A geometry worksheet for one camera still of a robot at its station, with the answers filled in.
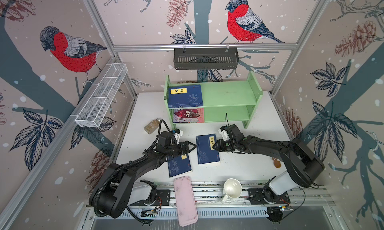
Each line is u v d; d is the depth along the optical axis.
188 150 0.75
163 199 0.73
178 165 0.83
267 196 0.66
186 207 0.68
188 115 0.92
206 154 0.87
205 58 1.04
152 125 0.95
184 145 0.78
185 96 0.80
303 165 0.45
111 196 0.41
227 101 0.79
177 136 0.81
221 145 0.80
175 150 0.75
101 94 0.79
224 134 0.82
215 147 0.89
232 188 0.75
